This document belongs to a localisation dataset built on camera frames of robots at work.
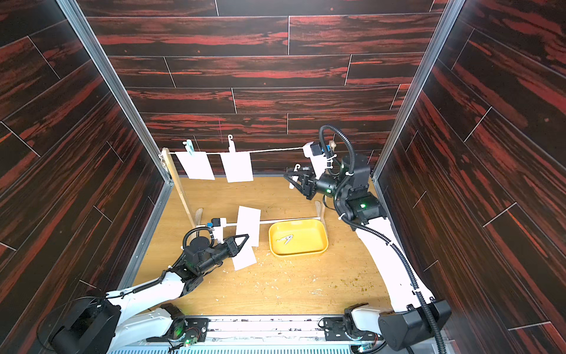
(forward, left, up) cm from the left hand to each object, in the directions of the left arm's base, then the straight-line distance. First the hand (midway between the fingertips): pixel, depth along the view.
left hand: (250, 237), depth 79 cm
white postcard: (+6, +1, +1) cm, 6 cm away
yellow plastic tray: (+8, -16, -15) cm, 24 cm away
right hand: (+9, -15, +26) cm, 31 cm away
